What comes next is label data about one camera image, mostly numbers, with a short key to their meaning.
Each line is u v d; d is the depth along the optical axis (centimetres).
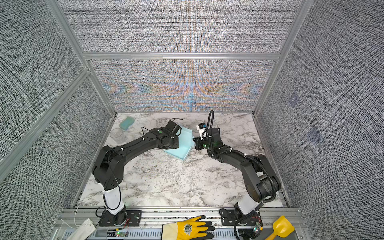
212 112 71
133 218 73
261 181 46
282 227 71
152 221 73
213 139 70
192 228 68
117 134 103
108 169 48
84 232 69
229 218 73
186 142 90
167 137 67
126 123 113
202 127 80
